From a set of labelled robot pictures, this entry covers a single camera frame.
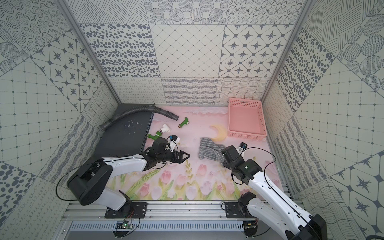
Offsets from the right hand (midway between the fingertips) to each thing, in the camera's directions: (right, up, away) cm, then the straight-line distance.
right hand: (231, 161), depth 80 cm
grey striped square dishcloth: (-11, +3, +13) cm, 18 cm away
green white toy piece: (-42, +16, +24) cm, 51 cm away
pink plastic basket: (+20, +23, +35) cm, 46 cm away
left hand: (-26, +5, +7) cm, 27 cm away
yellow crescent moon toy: (0, +13, +24) cm, 28 cm away
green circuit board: (-54, -28, -9) cm, 61 cm away
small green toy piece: (-27, +21, +29) cm, 45 cm away
